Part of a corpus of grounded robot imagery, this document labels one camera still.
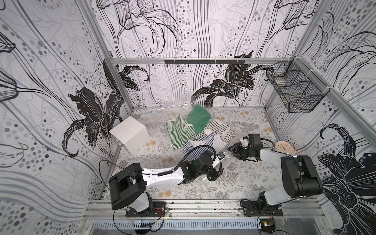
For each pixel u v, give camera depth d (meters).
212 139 0.96
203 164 0.58
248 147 0.80
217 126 1.06
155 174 0.48
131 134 0.89
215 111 1.15
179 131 1.03
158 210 0.72
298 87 0.88
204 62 0.89
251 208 0.72
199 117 1.11
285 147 0.93
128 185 0.46
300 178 0.45
